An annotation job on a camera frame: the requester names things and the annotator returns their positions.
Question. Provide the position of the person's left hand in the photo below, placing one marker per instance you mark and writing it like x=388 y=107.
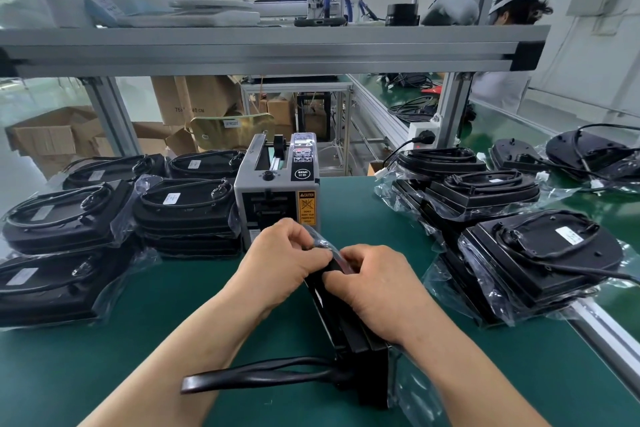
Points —
x=275 y=264

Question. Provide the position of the black cup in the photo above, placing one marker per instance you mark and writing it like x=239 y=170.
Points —
x=403 y=14

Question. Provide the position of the white flat scale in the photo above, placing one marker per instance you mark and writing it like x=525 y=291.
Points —
x=195 y=13

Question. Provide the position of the black phone on shelf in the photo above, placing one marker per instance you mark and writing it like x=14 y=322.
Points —
x=320 y=21

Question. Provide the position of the small brown cardboard box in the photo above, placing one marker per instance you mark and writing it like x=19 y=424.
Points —
x=376 y=168

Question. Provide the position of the aluminium table edge rail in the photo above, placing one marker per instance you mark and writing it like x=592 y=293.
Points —
x=615 y=342

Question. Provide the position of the person's right hand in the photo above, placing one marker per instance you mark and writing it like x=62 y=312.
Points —
x=385 y=297

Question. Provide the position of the person's left forearm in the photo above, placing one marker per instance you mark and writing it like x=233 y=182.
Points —
x=170 y=367

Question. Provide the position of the group of bagged black lamps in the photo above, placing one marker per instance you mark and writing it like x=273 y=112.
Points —
x=510 y=237

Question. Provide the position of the white power socket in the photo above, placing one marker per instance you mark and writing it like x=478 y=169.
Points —
x=424 y=137

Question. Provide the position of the grey tape dispenser machine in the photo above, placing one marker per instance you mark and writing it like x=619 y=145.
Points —
x=270 y=187

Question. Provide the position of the grey metal shelf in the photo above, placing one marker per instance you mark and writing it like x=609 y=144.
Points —
x=280 y=49

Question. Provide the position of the grey barcode scanner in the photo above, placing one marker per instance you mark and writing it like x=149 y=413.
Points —
x=450 y=7

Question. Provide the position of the white handset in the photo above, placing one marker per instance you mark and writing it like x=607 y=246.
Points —
x=105 y=8

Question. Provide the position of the unbagged black lamps with cables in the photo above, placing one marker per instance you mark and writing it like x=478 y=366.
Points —
x=580 y=153

